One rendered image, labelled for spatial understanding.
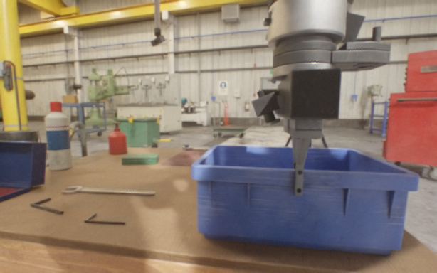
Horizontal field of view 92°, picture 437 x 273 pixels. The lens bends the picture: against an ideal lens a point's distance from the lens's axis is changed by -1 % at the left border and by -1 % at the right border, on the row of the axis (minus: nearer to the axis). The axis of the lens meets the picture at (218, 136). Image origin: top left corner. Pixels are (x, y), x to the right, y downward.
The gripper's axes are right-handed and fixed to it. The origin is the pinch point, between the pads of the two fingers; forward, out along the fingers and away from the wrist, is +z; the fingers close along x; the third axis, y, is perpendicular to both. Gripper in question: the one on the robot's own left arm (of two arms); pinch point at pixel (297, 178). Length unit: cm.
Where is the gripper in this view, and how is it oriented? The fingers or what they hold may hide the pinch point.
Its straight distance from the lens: 31.3
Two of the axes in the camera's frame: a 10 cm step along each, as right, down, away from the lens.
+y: -9.9, -0.2, 1.6
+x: -1.6, 1.2, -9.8
